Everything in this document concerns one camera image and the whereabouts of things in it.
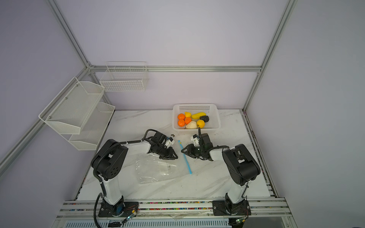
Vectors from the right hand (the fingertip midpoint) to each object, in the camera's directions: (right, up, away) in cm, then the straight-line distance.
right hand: (182, 151), depth 90 cm
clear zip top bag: (-20, -10, -2) cm, 23 cm away
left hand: (-5, -4, 0) cm, 6 cm away
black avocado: (+17, +22, +18) cm, 33 cm away
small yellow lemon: (+3, +25, +21) cm, 33 cm away
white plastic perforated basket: (+22, +28, +21) cm, 42 cm away
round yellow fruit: (+13, +18, +15) cm, 27 cm away
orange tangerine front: (-2, +19, +17) cm, 26 cm away
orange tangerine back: (-2, +24, +21) cm, 32 cm away
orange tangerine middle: (+3, +21, +18) cm, 28 cm away
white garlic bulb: (+7, +17, +14) cm, 23 cm away
